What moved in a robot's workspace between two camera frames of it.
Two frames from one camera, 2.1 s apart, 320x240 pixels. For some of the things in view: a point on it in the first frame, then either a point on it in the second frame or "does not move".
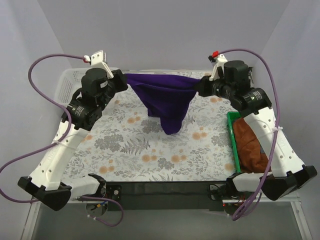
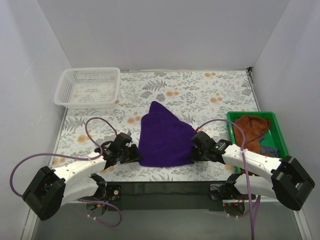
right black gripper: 203,86 → 197,152
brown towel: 251,158 does not move
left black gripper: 120,80 → 131,153
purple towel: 166,97 → 165,140
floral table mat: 125,144 does not move
